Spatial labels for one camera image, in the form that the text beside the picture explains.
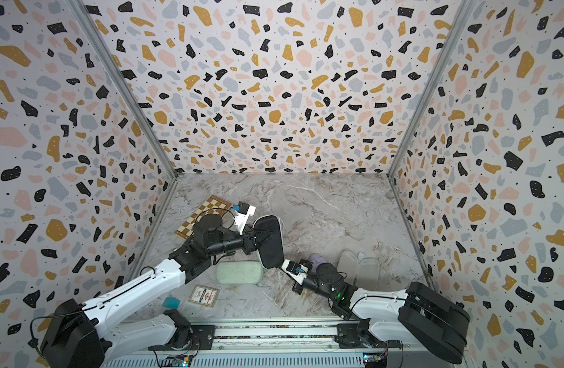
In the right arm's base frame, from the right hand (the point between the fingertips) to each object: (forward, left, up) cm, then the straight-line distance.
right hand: (282, 267), depth 76 cm
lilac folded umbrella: (+7, -12, -10) cm, 17 cm away
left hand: (+6, +3, +12) cm, 14 cm away
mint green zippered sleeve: (+2, +17, -10) cm, 20 cm away
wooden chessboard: (+33, +35, -10) cm, 50 cm away
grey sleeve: (+5, -29, -14) cm, 33 cm away
